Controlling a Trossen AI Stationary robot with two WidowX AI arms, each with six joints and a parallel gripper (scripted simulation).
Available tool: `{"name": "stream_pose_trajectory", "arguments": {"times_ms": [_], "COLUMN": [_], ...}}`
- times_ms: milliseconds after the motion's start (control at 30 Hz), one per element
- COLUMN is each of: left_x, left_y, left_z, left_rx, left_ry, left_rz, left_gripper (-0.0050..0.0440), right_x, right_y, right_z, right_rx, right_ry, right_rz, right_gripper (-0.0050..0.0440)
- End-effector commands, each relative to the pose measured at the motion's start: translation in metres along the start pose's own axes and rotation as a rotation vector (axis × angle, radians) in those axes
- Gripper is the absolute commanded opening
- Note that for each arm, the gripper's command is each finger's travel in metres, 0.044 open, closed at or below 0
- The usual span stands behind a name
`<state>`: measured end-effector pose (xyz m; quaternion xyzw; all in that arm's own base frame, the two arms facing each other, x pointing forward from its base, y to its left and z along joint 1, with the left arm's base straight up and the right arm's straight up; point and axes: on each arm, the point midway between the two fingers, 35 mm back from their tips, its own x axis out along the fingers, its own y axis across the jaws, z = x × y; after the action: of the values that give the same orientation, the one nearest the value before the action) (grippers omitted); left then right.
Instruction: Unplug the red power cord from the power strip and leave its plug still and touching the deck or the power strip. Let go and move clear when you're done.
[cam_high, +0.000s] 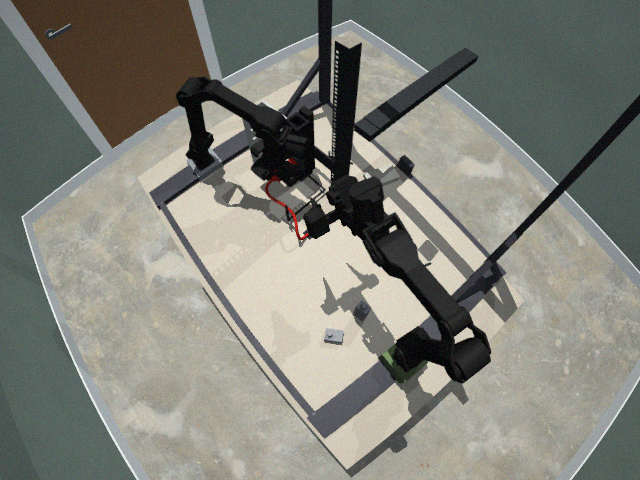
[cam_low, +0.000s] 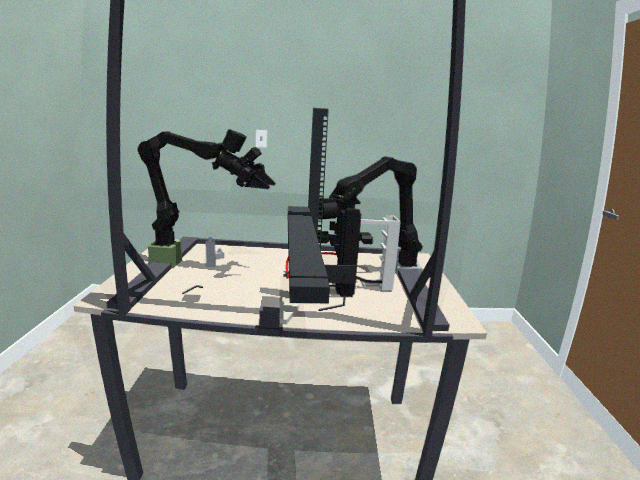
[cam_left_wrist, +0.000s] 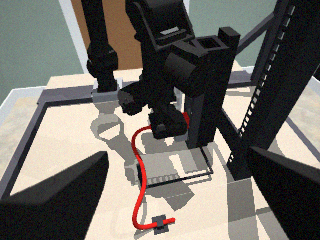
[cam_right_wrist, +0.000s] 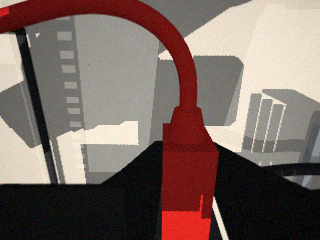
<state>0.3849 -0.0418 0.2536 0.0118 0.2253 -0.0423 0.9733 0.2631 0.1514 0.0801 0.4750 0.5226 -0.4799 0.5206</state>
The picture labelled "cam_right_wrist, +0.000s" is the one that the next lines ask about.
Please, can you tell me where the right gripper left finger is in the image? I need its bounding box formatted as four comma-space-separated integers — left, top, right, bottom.
0, 141, 163, 240

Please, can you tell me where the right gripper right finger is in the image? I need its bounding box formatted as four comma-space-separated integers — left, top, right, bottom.
214, 142, 320, 240

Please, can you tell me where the red power plug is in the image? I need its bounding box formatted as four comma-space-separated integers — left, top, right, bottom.
162, 106, 219, 240

